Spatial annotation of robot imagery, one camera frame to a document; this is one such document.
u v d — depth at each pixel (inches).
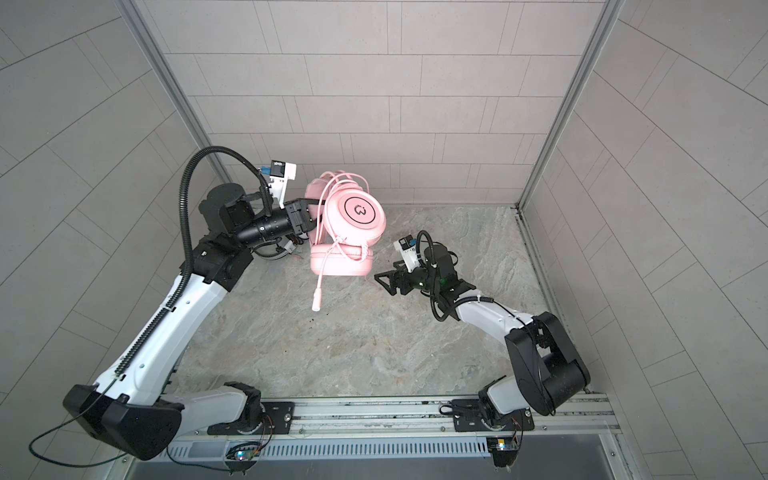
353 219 16.8
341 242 16.4
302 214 21.0
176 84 33.0
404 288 28.7
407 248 28.5
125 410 13.9
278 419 27.9
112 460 16.4
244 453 25.2
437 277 25.8
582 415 48.0
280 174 21.4
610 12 27.9
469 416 27.9
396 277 28.4
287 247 39.0
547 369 16.6
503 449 26.8
